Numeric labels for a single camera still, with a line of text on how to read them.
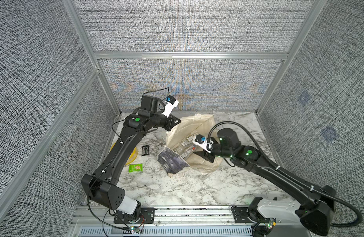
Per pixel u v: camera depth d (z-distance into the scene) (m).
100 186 0.40
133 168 0.88
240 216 0.73
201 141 0.59
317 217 0.38
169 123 0.62
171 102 0.62
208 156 0.62
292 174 0.45
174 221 0.73
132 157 0.92
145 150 0.95
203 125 0.89
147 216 0.74
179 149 0.93
